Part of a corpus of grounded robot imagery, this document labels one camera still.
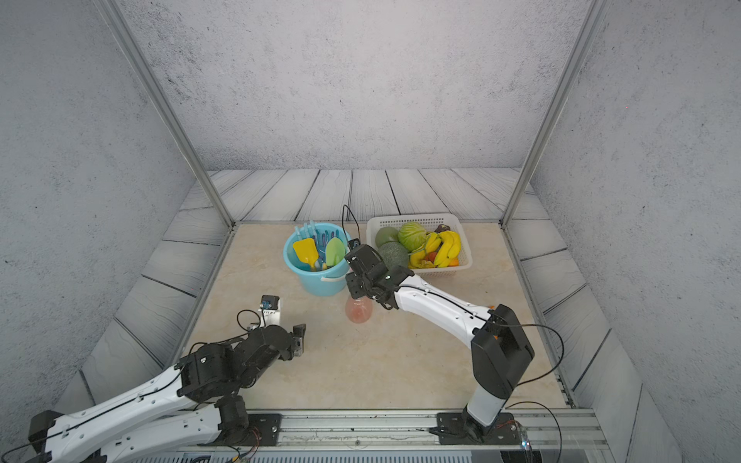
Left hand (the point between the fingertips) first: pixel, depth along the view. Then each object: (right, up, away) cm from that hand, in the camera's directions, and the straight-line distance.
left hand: (297, 330), depth 73 cm
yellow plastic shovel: (-3, +19, +23) cm, 30 cm away
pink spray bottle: (+14, 0, +21) cm, 25 cm away
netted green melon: (+25, +18, +23) cm, 39 cm away
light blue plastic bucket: (+5, +11, +12) cm, 17 cm away
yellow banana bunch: (+44, +20, +23) cm, 53 cm away
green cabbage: (+32, +24, +26) cm, 48 cm away
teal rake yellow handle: (+1, +22, +25) cm, 33 cm away
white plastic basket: (+19, +29, +35) cm, 49 cm away
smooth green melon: (+23, +25, +31) cm, 46 cm away
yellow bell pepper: (+34, +16, +28) cm, 47 cm away
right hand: (+14, +12, +10) cm, 22 cm away
